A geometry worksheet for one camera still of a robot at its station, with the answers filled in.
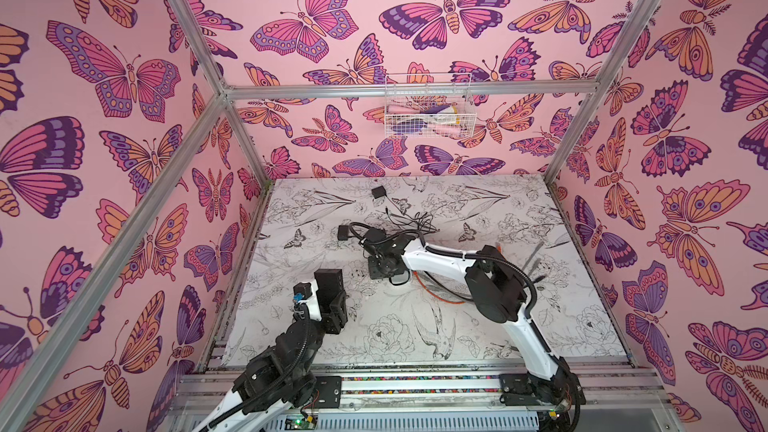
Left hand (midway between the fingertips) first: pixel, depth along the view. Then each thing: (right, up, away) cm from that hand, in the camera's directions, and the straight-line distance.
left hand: (335, 290), depth 75 cm
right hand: (+9, +2, +20) cm, 22 cm away
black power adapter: (-3, +12, +29) cm, 31 cm away
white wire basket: (+26, +53, +21) cm, 63 cm away
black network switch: (-1, +2, -2) cm, 3 cm away
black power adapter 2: (+9, +27, +42) cm, 50 cm away
